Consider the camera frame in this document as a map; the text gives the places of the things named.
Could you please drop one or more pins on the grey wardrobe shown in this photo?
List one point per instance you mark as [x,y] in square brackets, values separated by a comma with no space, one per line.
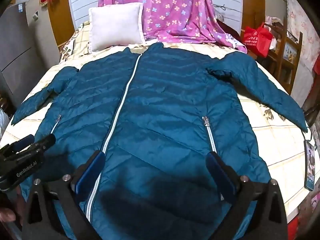
[17,52]

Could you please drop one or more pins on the person's left hand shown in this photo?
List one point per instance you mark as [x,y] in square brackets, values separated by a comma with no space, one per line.
[5,213]

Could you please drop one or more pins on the black smartphone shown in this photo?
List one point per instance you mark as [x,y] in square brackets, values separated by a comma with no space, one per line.
[310,166]

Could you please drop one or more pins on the red shopping bag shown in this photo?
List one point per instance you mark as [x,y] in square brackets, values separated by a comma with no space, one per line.
[257,40]

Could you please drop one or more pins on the cream floral checked bed sheet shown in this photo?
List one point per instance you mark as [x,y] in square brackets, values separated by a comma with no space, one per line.
[272,140]

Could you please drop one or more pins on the wooden door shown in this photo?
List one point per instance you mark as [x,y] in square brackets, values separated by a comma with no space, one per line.
[61,22]

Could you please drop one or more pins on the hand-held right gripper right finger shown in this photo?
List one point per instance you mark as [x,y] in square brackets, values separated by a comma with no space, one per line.
[220,173]

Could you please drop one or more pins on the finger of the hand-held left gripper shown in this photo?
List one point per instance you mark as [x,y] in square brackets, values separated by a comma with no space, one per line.
[23,141]
[45,141]

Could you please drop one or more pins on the white pillow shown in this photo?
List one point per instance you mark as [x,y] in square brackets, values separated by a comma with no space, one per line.
[116,26]

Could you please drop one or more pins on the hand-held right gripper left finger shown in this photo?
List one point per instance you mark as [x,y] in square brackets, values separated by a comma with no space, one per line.
[92,171]

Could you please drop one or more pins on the white wall switch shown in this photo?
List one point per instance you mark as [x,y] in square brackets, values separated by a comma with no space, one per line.
[35,17]

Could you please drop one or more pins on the pink floral blanket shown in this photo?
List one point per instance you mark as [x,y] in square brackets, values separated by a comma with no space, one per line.
[172,10]

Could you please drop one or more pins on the teal down jacket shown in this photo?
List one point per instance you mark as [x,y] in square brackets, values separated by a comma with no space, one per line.
[160,110]

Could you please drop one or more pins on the wooden shelf rack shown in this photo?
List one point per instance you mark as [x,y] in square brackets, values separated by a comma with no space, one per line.
[285,52]

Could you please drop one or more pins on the white panelled headboard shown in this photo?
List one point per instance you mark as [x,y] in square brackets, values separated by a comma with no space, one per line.
[82,2]

